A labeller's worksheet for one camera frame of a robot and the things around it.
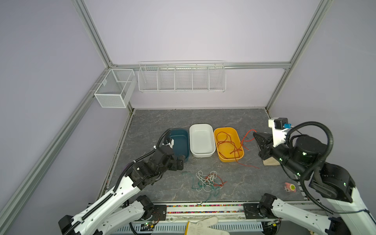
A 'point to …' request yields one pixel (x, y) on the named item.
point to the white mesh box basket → (116, 88)
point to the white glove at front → (202, 227)
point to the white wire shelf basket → (182, 76)
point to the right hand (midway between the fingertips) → (256, 134)
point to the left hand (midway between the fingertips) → (176, 159)
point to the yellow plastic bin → (228, 145)
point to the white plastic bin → (201, 140)
